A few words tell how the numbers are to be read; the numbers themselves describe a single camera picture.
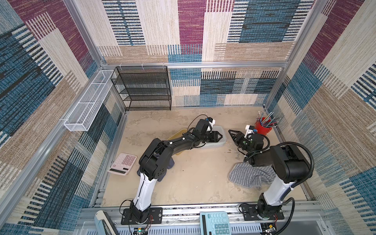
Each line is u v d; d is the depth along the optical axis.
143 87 1.09
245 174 0.85
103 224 0.69
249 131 0.87
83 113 0.73
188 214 0.76
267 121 0.99
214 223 0.70
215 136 0.87
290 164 0.49
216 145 0.94
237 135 0.86
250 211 0.73
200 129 0.76
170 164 0.90
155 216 0.73
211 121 0.86
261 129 0.97
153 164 0.53
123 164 0.89
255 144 0.74
